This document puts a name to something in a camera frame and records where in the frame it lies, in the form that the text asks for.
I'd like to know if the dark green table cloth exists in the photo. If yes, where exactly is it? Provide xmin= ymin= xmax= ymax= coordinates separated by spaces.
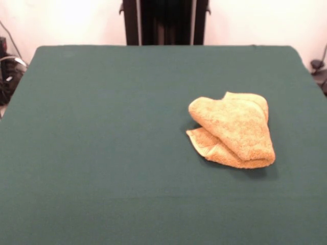
xmin=0 ymin=44 xmax=327 ymax=245

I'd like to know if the tan terry towel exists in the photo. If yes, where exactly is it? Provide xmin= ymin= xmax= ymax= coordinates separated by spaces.
xmin=185 ymin=91 xmax=276 ymax=169

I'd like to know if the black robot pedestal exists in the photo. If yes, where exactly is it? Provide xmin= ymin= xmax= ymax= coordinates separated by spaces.
xmin=119 ymin=0 xmax=212 ymax=46

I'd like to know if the thin grey cable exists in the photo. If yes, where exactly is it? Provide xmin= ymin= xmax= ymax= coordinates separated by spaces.
xmin=0 ymin=19 xmax=23 ymax=62

